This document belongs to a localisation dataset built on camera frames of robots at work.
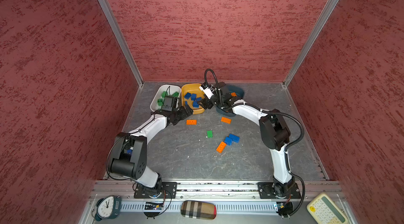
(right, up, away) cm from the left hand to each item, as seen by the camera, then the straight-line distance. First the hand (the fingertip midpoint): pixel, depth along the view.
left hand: (187, 116), depth 92 cm
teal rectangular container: (+36, +14, +22) cm, 45 cm away
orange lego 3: (+24, -3, +8) cm, 25 cm away
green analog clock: (-31, -37, -25) cm, 54 cm away
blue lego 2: (+2, +12, +18) cm, 22 cm away
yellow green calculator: (+64, -39, -24) cm, 79 cm away
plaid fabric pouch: (+9, -38, -25) cm, 46 cm away
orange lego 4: (+20, -17, -3) cm, 27 cm away
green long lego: (-11, +13, +19) cm, 25 cm away
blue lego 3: (+6, +10, +19) cm, 23 cm away
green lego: (-20, +14, +20) cm, 31 cm away
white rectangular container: (-15, +17, +23) cm, 32 cm away
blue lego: (-3, +12, +18) cm, 22 cm away
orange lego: (+31, +14, +22) cm, 41 cm away
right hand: (+8, +10, +3) cm, 12 cm away
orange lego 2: (+1, -5, +6) cm, 8 cm away
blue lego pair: (+24, -14, 0) cm, 28 cm away
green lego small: (+13, -11, +1) cm, 17 cm away
